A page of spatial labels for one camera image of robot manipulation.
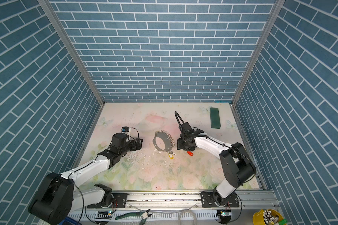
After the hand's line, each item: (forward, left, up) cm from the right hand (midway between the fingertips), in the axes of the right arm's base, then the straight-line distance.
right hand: (179, 145), depth 90 cm
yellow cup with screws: (-35, -39, +12) cm, 54 cm away
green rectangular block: (+29, -26, -4) cm, 39 cm away
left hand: (0, +27, +4) cm, 27 cm away
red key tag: (-3, -7, -5) cm, 9 cm away
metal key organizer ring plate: (+5, +8, -5) cm, 10 cm away
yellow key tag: (-6, +5, -5) cm, 9 cm away
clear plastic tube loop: (-37, -10, -5) cm, 38 cm away
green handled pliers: (-38, +15, -4) cm, 41 cm away
